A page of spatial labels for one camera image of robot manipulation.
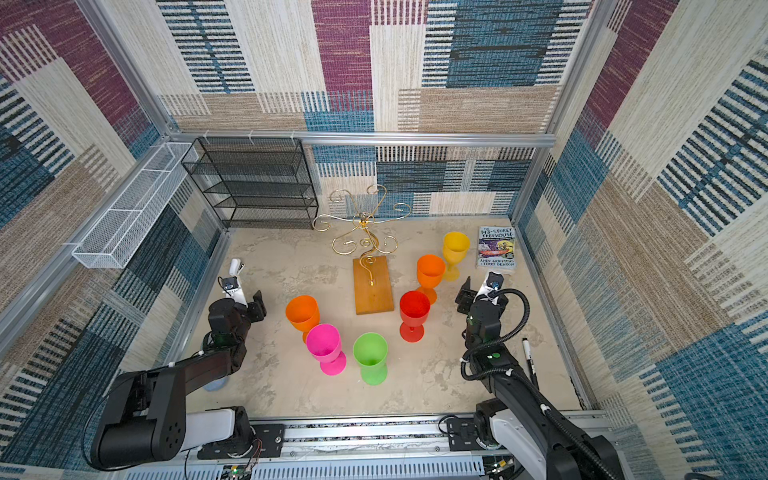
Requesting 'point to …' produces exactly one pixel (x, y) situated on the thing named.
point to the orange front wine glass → (430, 270)
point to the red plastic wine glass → (414, 311)
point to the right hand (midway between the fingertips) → (483, 286)
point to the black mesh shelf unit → (255, 183)
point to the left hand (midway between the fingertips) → (250, 294)
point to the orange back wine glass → (303, 313)
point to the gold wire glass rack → (373, 274)
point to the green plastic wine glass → (371, 351)
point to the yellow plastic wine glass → (455, 249)
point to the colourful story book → (497, 247)
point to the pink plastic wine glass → (324, 344)
